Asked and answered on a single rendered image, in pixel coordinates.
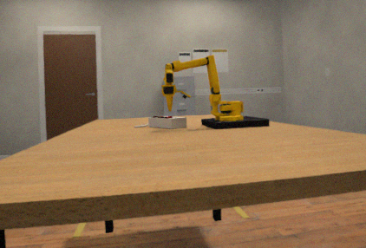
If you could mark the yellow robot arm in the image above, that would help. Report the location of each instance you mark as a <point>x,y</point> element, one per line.
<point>233,108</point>

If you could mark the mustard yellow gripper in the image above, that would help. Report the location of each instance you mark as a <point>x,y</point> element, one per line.
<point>168,91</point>

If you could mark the white switch panel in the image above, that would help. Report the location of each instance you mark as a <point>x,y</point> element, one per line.
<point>166,122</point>

